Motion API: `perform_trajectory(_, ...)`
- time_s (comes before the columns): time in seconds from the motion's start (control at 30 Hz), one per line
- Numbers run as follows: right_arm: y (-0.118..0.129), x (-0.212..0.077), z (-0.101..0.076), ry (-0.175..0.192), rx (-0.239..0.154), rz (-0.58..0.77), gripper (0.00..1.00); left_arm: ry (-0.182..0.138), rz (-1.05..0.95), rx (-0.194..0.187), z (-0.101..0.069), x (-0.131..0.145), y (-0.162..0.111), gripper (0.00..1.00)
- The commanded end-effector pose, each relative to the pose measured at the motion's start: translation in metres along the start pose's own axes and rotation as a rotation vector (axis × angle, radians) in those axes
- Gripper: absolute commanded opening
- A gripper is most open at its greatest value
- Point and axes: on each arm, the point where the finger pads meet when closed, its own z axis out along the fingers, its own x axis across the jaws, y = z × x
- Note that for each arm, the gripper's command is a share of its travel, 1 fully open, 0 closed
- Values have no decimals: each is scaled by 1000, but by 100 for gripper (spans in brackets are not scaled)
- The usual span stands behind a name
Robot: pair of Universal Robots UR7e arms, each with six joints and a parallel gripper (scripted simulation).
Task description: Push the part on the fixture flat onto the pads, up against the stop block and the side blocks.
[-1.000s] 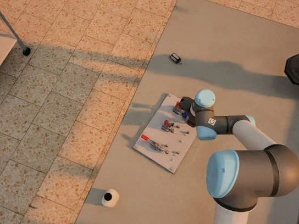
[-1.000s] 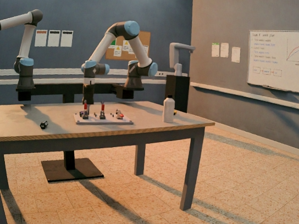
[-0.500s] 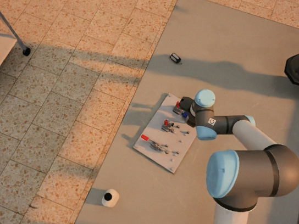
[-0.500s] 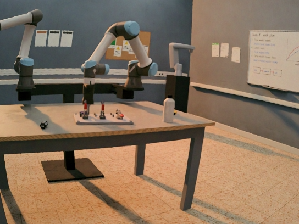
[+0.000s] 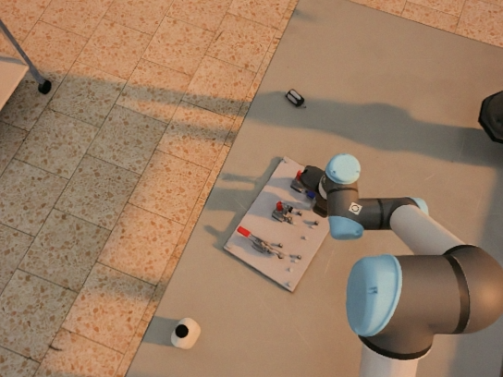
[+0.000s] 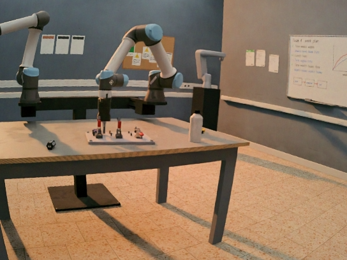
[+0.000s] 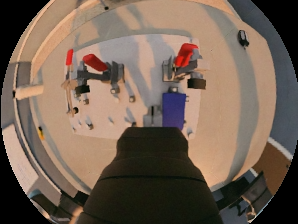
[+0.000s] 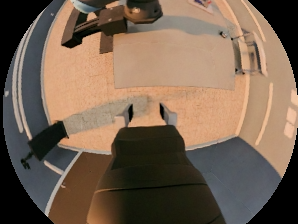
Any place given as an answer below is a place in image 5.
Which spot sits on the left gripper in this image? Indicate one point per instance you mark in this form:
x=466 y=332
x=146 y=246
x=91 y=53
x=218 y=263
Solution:
x=310 y=179

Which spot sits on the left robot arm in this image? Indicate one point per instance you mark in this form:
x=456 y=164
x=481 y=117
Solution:
x=401 y=301

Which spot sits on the white plastic bottle with black cap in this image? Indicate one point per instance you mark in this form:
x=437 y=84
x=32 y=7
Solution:
x=184 y=337

